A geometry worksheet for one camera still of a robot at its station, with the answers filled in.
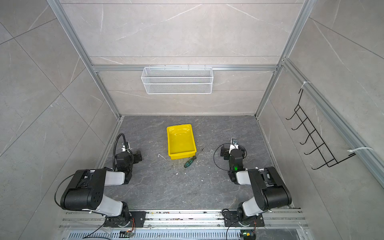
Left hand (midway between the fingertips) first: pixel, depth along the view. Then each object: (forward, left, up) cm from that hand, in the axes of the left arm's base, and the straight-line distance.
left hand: (129, 148), depth 93 cm
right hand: (-1, -65, +2) cm, 65 cm away
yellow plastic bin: (+5, -33, -1) cm, 33 cm away
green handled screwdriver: (-9, -38, -5) cm, 39 cm away
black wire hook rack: (-20, -97, +25) cm, 102 cm away
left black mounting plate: (-38, -12, -5) cm, 40 cm away
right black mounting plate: (-41, -59, -5) cm, 72 cm away
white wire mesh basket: (+39, -31, +23) cm, 55 cm away
